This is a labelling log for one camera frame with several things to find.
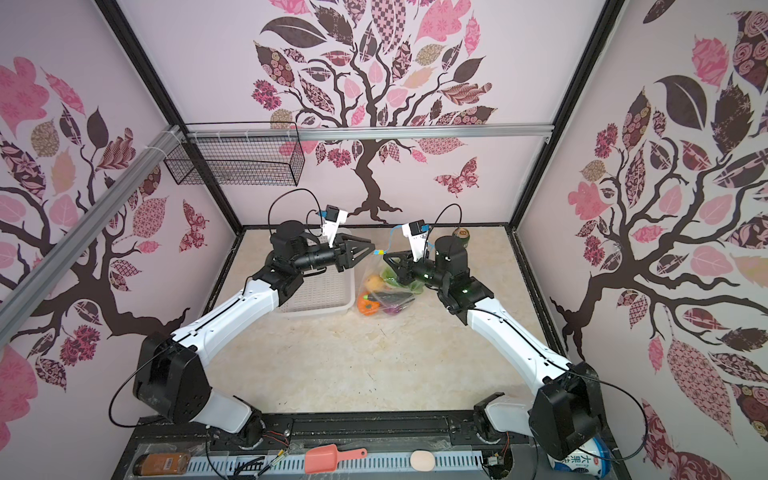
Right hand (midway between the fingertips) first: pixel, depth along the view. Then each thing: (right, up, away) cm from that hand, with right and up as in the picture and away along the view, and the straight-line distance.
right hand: (386, 253), depth 73 cm
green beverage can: (+26, +7, +31) cm, 41 cm away
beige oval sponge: (+9, -50, -3) cm, 51 cm away
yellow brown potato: (-4, -9, +15) cm, 18 cm away
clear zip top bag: (-1, -11, +13) cm, 17 cm away
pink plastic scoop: (-15, -50, -3) cm, 52 cm away
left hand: (-3, +1, -1) cm, 4 cm away
